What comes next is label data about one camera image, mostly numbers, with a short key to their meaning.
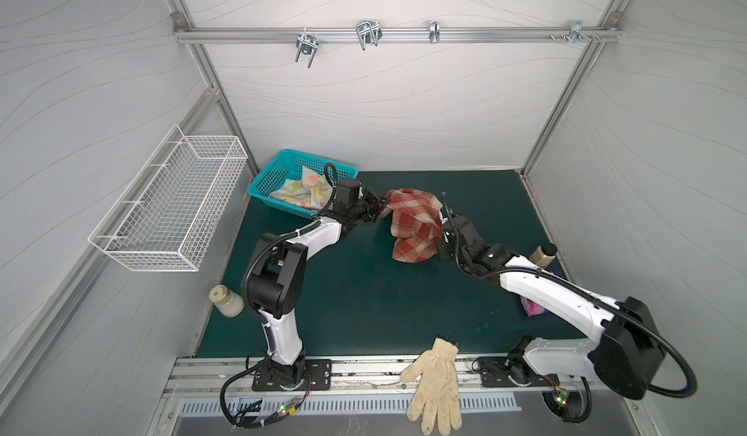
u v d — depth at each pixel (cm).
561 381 74
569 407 72
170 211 69
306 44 79
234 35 79
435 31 78
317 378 73
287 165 116
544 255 88
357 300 86
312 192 102
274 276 50
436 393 71
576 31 77
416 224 89
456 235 61
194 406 70
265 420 66
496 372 73
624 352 40
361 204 80
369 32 77
